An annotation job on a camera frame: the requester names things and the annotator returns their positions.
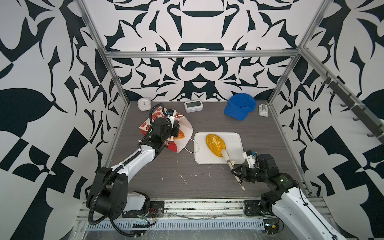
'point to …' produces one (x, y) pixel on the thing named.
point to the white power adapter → (263, 110)
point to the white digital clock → (192, 106)
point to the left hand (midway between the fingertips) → (177, 118)
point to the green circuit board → (273, 226)
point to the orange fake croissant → (181, 135)
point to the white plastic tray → (233, 142)
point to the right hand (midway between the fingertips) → (233, 172)
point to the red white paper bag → (176, 145)
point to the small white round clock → (144, 104)
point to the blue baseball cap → (240, 105)
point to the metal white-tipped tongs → (225, 154)
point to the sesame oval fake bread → (216, 144)
